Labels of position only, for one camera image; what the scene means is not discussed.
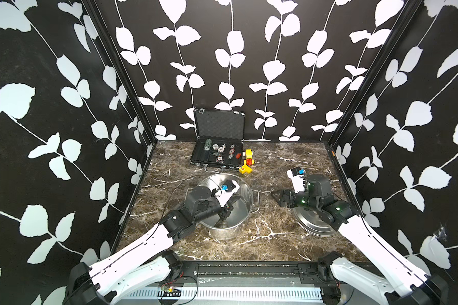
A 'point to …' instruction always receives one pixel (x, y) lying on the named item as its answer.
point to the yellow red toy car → (249, 161)
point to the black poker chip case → (219, 137)
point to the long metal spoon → (221, 223)
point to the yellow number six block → (245, 169)
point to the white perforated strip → (276, 293)
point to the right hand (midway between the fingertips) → (276, 189)
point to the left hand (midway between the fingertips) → (239, 194)
